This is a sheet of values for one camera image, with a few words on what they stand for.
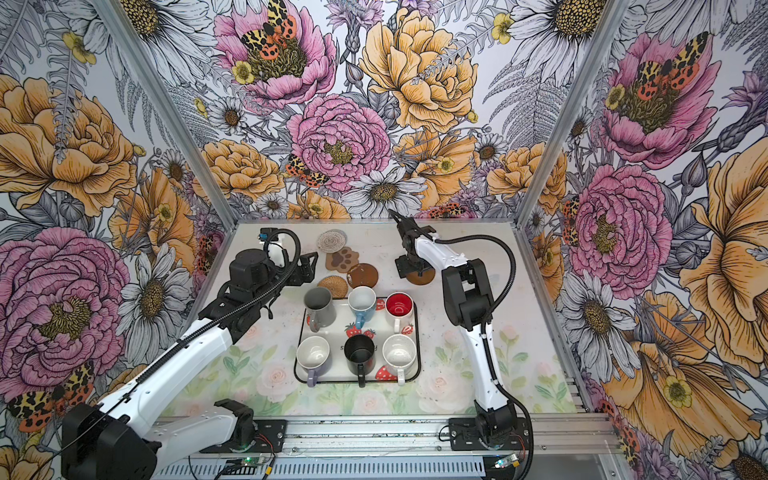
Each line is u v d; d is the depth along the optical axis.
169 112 0.89
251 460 0.71
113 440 0.38
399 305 0.94
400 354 0.87
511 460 0.71
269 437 0.73
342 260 1.11
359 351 0.85
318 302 0.89
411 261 0.93
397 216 0.84
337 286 1.02
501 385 0.64
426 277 1.06
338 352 0.89
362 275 1.05
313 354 0.85
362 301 0.94
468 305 0.62
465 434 0.74
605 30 0.74
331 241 1.15
